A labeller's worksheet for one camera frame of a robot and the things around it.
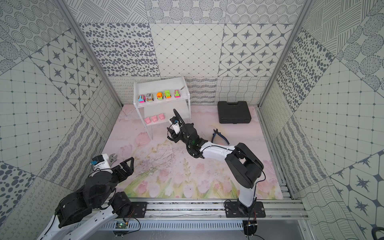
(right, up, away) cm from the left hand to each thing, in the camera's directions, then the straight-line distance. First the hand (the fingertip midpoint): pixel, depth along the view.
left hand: (131, 163), depth 68 cm
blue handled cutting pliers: (+47, +10, +36) cm, 60 cm away
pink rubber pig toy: (+1, +20, +20) cm, 28 cm away
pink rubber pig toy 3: (+9, +22, +23) cm, 33 cm away
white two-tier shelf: (+10, +31, +10) cm, 34 cm away
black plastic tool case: (+59, +25, +46) cm, 79 cm away
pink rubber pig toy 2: (+4, +21, +22) cm, 31 cm away
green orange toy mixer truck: (+11, +32, +8) cm, 35 cm away
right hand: (+16, +16, +18) cm, 29 cm away
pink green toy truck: (+20, +33, +9) cm, 40 cm away
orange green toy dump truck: (+15, +34, +10) cm, 38 cm away
